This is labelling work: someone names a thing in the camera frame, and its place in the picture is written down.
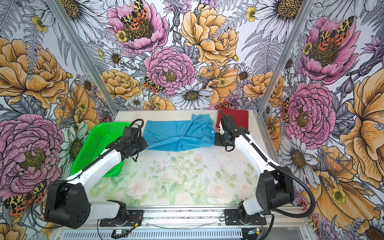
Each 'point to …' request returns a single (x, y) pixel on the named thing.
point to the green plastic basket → (97, 139)
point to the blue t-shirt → (166, 135)
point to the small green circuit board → (117, 233)
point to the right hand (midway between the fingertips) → (218, 144)
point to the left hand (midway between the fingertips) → (144, 147)
